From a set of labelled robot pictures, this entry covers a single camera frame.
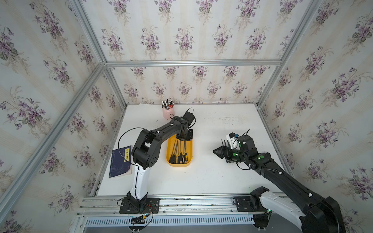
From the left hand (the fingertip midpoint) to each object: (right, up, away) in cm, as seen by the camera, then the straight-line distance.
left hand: (190, 139), depth 96 cm
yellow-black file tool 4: (-6, -5, 0) cm, 8 cm away
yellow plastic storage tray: (-9, -4, 0) cm, 10 cm away
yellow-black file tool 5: (-3, -11, -7) cm, 13 cm away
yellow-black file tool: (-12, -11, -5) cm, 16 cm away
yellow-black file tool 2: (-8, -9, -5) cm, 13 cm away
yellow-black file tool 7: (+17, 0, -24) cm, 30 cm away
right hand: (+16, -5, -16) cm, 23 cm away
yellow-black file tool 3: (-6, -10, -5) cm, 12 cm away
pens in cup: (-17, +24, +12) cm, 32 cm away
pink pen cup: (-17, +18, +9) cm, 27 cm away
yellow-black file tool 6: (-4, -10, -6) cm, 12 cm away
